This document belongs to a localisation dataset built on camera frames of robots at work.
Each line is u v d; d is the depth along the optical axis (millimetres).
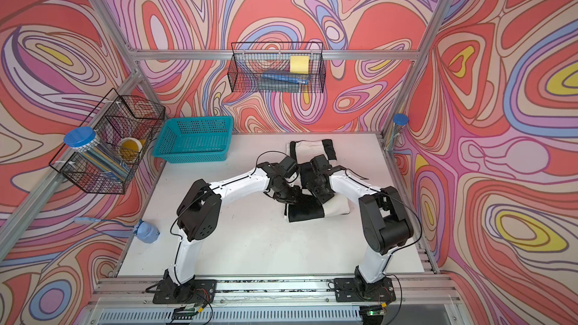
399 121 1023
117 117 803
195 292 730
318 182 707
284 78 885
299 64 886
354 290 731
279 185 722
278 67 964
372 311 706
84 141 568
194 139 1188
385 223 476
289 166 751
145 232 803
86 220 685
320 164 750
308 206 843
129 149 713
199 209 577
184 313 719
